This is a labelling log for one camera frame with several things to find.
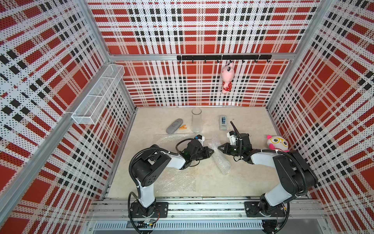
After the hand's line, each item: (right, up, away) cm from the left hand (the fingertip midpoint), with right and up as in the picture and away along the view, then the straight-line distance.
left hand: (216, 151), depth 89 cm
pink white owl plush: (+39, +5, +2) cm, 39 cm away
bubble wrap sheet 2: (+1, -3, -5) cm, 6 cm away
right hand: (+3, +2, +2) cm, 4 cm away
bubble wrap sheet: (-25, -16, -5) cm, 30 cm away
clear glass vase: (-12, +15, +17) cm, 26 cm away
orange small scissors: (-22, +14, +18) cm, 32 cm away
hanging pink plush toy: (+8, +50, +2) cm, 50 cm away
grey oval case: (-29, +15, +17) cm, 36 cm away
